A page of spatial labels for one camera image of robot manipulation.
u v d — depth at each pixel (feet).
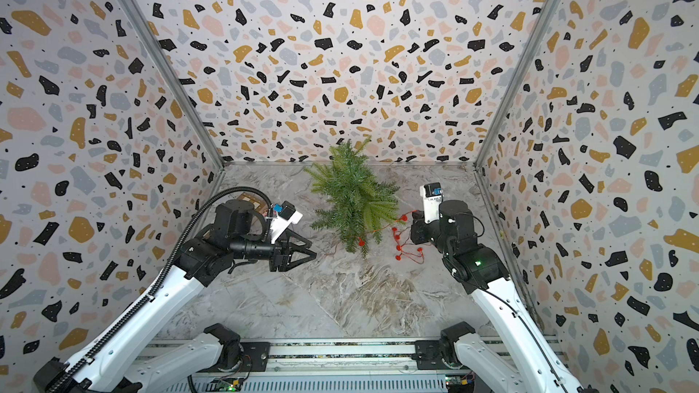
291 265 1.99
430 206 2.06
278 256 1.90
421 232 2.09
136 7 2.50
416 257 3.05
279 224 1.94
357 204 2.40
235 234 1.80
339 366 2.40
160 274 1.48
